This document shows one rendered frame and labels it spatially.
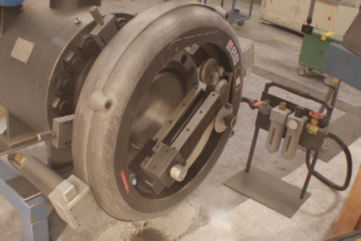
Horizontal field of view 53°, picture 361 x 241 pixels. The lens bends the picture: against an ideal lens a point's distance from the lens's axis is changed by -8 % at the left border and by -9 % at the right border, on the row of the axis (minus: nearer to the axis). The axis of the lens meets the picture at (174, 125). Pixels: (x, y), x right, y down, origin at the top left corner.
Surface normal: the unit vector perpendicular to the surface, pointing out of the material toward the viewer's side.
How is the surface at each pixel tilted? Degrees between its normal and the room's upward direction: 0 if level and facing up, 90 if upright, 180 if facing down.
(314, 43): 91
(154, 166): 38
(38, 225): 90
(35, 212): 90
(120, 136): 90
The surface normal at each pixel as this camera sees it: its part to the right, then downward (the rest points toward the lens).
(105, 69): -0.43, -0.30
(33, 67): -0.55, -0.07
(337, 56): -0.93, 0.04
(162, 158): -0.28, -0.55
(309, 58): -0.58, 0.28
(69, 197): 0.77, 0.36
